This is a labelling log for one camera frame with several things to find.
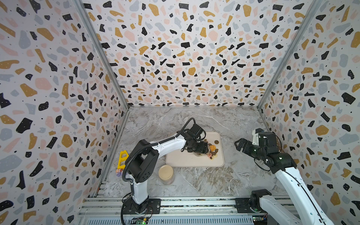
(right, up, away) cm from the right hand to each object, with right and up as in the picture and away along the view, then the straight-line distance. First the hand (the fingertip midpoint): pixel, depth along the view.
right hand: (241, 145), depth 77 cm
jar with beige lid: (-41, -15, -2) cm, 44 cm away
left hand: (-18, -5, +10) cm, 22 cm away
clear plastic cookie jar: (-22, -2, +3) cm, 22 cm away
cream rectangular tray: (-30, -11, +13) cm, 35 cm away
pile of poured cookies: (-13, -7, +17) cm, 23 cm away
